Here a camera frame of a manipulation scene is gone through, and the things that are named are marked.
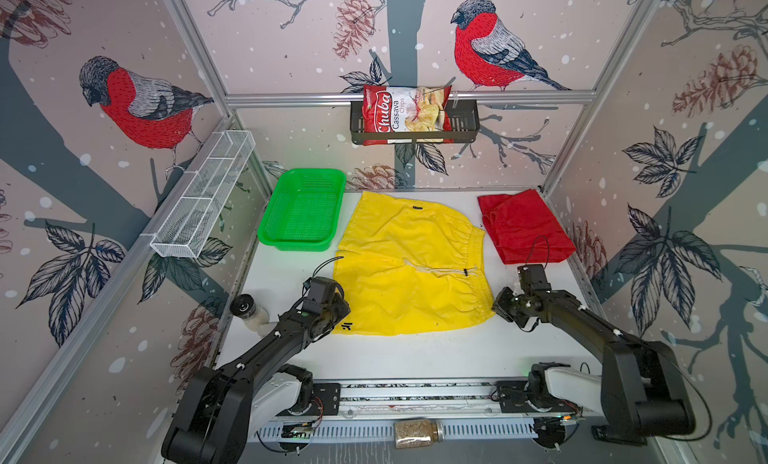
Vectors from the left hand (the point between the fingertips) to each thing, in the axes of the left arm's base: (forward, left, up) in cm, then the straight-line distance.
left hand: (346, 307), depth 87 cm
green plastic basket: (+42, +21, -2) cm, 47 cm away
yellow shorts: (+15, -19, 0) cm, 24 cm away
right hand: (-1, -44, -2) cm, 44 cm away
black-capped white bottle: (-5, +24, +5) cm, 25 cm away
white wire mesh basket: (+8, +37, +28) cm, 47 cm away
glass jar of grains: (-31, -18, +2) cm, 35 cm away
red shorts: (+29, -62, 0) cm, 69 cm away
